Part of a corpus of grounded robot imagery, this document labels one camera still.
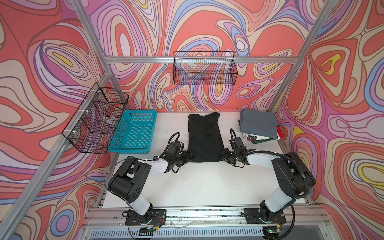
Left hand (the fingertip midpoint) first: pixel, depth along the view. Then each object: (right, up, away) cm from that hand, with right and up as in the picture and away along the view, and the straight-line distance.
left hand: (194, 156), depth 91 cm
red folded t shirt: (+61, +14, +13) cm, 64 cm away
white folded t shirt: (+39, +12, +7) cm, 41 cm away
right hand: (+17, -2, +3) cm, 18 cm away
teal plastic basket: (-44, +14, +16) cm, 49 cm away
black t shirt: (+8, +8, +9) cm, 14 cm away
